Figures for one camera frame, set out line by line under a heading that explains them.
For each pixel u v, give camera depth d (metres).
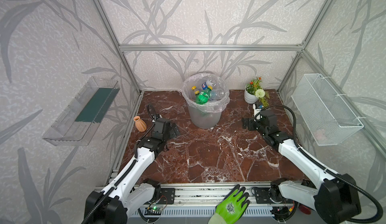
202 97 0.85
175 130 0.76
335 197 0.40
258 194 0.74
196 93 0.88
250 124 0.74
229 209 0.69
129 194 0.44
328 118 0.64
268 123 0.62
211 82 0.91
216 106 0.80
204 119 0.92
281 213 0.73
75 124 0.64
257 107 0.73
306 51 0.93
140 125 0.91
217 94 0.84
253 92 1.05
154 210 0.71
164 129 0.63
